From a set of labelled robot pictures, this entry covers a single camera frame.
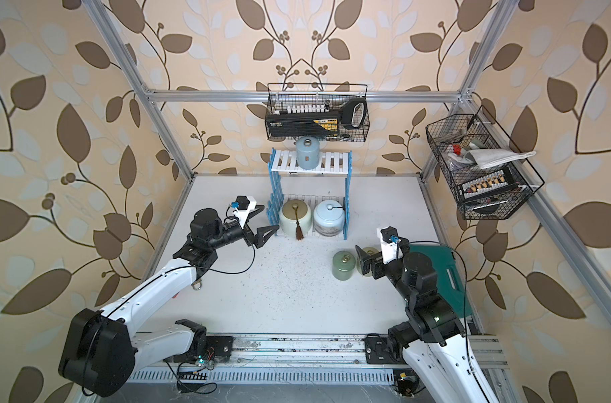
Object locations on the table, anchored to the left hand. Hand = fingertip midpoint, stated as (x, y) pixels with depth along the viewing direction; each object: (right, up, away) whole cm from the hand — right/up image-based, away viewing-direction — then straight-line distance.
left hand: (270, 215), depth 75 cm
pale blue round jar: (+19, -2, +16) cm, 25 cm away
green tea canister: (+23, -17, +8) cm, 30 cm away
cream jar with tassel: (+6, -2, +16) cm, 17 cm away
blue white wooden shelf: (+3, +18, +12) cm, 22 cm away
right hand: (+30, -7, -4) cm, 32 cm away
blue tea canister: (+11, +20, +5) cm, 24 cm away
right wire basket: (+60, +26, +9) cm, 66 cm away
